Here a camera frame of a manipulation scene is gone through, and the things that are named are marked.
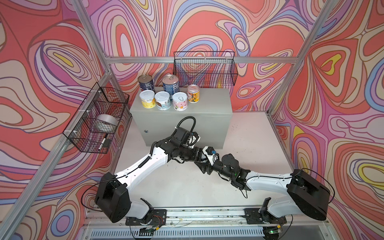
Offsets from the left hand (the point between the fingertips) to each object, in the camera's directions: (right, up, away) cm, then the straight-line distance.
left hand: (204, 157), depth 75 cm
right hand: (-2, -2, +5) cm, 6 cm away
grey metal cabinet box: (+4, +22, 0) cm, 22 cm away
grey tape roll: (-49, +17, -4) cm, 52 cm away
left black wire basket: (-62, +32, +15) cm, 71 cm away
